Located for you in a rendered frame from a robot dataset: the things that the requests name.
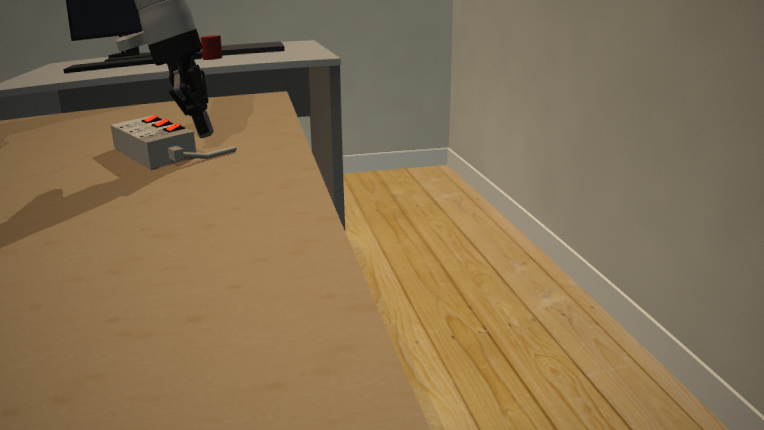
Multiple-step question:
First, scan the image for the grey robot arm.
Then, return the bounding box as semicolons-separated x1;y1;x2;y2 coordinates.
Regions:
116;0;196;52

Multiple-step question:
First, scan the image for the grey power strip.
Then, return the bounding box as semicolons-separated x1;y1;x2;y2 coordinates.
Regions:
110;115;237;170

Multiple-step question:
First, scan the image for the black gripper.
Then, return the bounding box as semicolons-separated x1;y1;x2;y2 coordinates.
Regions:
148;29;214;138

